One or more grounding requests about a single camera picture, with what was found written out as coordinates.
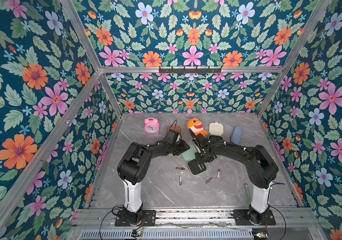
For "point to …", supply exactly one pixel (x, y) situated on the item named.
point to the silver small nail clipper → (218, 173)
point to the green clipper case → (194, 167)
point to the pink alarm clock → (152, 125)
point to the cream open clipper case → (216, 131)
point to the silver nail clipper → (180, 180)
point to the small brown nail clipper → (180, 168)
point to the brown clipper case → (176, 128)
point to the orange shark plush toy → (196, 126)
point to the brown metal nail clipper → (207, 182)
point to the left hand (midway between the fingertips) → (190, 147)
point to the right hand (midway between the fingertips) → (202, 157)
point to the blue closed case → (237, 135)
